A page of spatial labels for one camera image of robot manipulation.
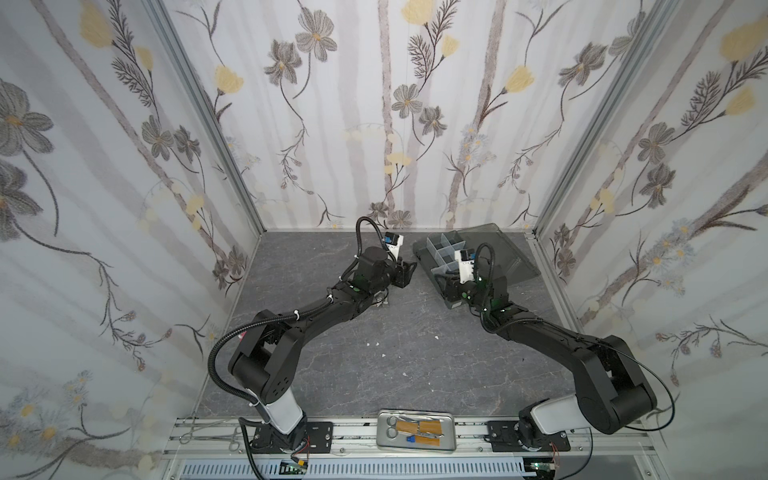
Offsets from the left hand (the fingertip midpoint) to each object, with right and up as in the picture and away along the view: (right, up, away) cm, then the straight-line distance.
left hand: (408, 254), depth 85 cm
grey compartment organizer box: (+12, 0, +23) cm, 26 cm away
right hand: (+9, -4, 0) cm, 10 cm away
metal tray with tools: (+1, -45, -11) cm, 46 cm away
